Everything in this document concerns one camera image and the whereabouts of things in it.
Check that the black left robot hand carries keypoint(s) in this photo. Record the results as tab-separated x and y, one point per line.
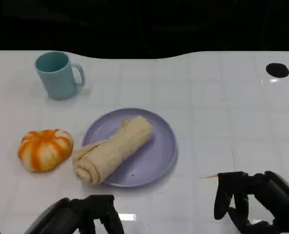
71	217

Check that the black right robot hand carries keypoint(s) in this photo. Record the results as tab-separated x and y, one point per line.
275	202

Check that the beige towel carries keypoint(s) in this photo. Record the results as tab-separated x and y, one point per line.
112	151

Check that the orange and white bread roll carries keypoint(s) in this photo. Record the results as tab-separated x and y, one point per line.
44	151

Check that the lilac plate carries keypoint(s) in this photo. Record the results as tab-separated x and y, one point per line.
154	156

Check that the black table grommet hole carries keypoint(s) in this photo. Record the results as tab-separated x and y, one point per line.
277	70

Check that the pale green mug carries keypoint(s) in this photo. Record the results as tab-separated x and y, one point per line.
59	78

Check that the black backdrop cloth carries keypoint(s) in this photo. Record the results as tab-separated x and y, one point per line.
134	24

